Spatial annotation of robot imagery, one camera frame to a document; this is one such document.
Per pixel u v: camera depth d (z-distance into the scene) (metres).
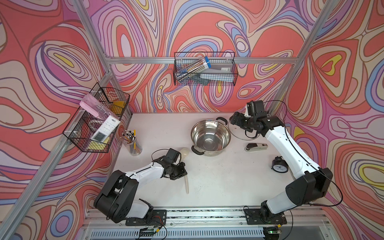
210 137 1.05
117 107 0.78
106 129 0.69
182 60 0.88
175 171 0.75
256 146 0.96
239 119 0.70
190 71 0.80
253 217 0.73
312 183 0.41
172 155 0.72
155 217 0.73
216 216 0.75
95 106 0.72
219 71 0.88
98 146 0.73
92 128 0.73
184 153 0.96
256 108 0.60
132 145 0.90
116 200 0.42
